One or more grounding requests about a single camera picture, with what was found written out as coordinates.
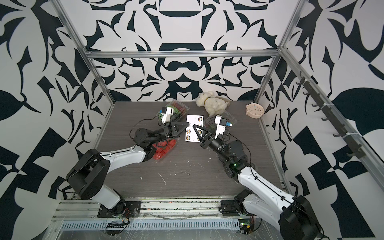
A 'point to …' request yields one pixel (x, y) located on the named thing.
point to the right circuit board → (245, 226)
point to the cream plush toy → (214, 104)
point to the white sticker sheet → (191, 135)
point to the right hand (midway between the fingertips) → (193, 126)
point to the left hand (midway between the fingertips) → (186, 123)
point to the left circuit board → (115, 227)
